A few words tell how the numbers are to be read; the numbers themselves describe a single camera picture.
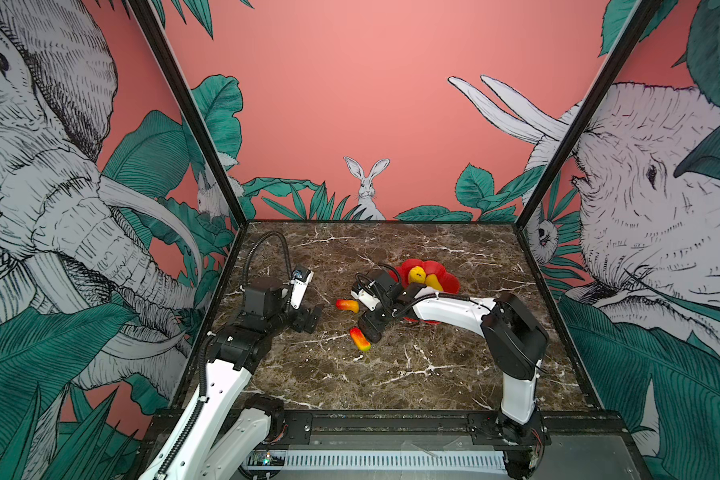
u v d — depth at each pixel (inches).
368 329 32.0
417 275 38.6
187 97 33.1
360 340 33.9
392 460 27.6
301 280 24.8
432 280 38.6
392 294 28.0
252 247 45.1
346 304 36.9
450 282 39.5
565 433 29.6
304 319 25.5
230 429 22.5
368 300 32.0
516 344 19.2
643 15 27.1
